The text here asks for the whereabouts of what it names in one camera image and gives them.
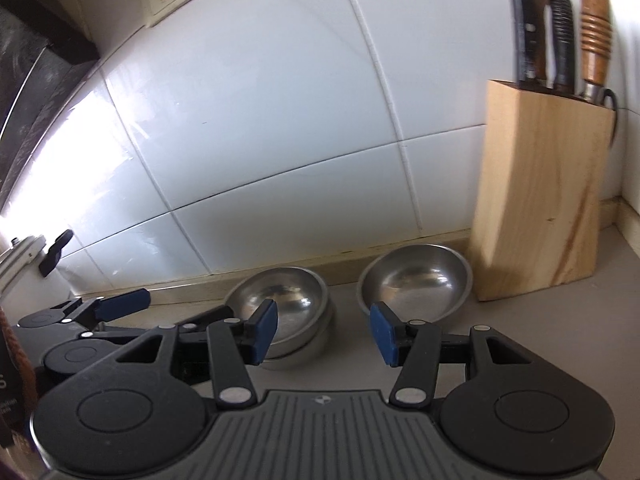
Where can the black scissors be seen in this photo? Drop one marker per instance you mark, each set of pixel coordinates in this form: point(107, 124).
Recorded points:
point(611, 105)

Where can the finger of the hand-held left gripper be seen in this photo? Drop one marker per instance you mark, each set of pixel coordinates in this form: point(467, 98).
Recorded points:
point(202, 321)
point(125, 304)

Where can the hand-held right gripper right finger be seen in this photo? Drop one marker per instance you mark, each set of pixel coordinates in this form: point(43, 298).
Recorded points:
point(384, 335)

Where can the black range hood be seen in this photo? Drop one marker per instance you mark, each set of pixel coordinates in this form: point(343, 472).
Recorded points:
point(35, 60)

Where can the wooden knife block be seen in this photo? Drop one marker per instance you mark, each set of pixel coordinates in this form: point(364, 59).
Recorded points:
point(540, 185)

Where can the silver pressure cooker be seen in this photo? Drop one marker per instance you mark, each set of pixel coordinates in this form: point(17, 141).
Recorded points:
point(25, 260)

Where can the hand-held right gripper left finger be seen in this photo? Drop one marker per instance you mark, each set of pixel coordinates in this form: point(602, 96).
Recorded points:
point(264, 332)

